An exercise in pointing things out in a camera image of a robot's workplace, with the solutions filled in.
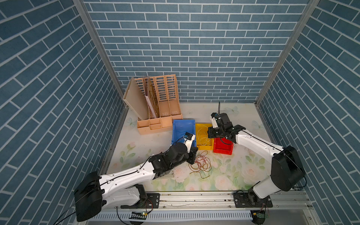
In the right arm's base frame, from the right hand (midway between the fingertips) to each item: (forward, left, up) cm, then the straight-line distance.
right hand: (208, 131), depth 88 cm
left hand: (-17, +5, +6) cm, 18 cm away
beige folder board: (+20, +53, +8) cm, 57 cm away
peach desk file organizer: (+34, +37, -11) cm, 51 cm away
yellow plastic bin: (-6, -2, -9) cm, 10 cm away
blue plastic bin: (+9, +20, -11) cm, 24 cm away
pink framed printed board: (+16, +39, +9) cm, 43 cm away
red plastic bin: (-4, -11, -10) cm, 16 cm away
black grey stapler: (-33, +21, +19) cm, 44 cm away
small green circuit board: (-40, -27, -14) cm, 51 cm away
